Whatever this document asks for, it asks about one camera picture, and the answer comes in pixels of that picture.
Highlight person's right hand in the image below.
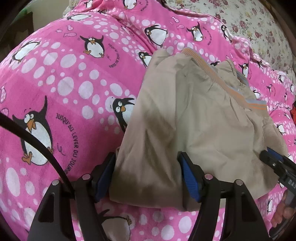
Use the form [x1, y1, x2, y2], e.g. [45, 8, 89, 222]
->
[271, 190, 295, 228]

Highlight pink penguin print blanket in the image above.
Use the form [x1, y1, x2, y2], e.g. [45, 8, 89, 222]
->
[1, 1, 295, 240]

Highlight black cable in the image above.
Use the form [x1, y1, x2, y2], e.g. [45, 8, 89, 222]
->
[0, 112, 75, 200]

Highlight dark wooden chair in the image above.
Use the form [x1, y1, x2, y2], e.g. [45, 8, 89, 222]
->
[1, 12, 34, 61]

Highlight floral print bed sheet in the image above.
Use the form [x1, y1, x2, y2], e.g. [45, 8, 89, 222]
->
[167, 1, 295, 82]

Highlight beige zip jacket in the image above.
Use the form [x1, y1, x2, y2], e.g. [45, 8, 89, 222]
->
[109, 48, 287, 211]

